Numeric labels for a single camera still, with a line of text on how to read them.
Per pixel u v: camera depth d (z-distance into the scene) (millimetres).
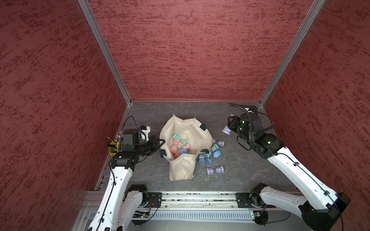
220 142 935
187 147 897
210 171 811
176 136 969
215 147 921
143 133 608
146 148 628
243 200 738
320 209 387
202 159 853
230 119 710
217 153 895
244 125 534
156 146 631
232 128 631
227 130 692
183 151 871
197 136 882
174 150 867
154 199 728
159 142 719
